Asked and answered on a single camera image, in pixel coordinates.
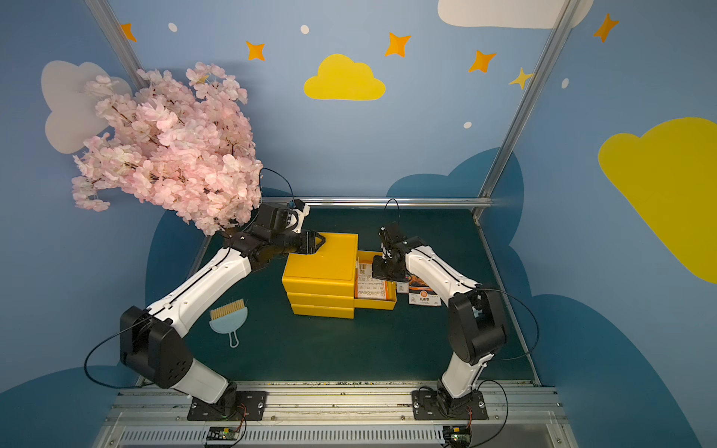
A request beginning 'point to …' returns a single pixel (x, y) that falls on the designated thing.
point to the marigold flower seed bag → (420, 293)
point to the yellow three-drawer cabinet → (322, 284)
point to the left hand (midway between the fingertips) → (319, 237)
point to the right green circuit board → (457, 436)
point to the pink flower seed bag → (402, 286)
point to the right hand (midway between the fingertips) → (381, 271)
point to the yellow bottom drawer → (320, 311)
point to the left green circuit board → (222, 433)
